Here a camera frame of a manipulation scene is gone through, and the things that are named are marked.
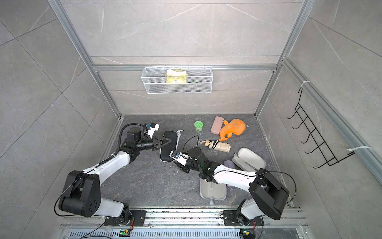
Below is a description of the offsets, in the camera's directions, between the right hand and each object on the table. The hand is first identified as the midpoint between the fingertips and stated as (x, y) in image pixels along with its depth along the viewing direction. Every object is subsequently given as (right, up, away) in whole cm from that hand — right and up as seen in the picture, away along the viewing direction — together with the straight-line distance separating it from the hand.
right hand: (178, 156), depth 81 cm
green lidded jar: (+12, +18, +26) cm, 34 cm away
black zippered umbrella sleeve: (-6, +4, -5) cm, 8 cm away
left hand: (-3, +9, -1) cm, 10 cm away
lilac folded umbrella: (+32, -6, +8) cm, 33 cm away
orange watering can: (+39, +17, +23) cm, 48 cm away
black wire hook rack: (+64, +8, -18) cm, 67 cm away
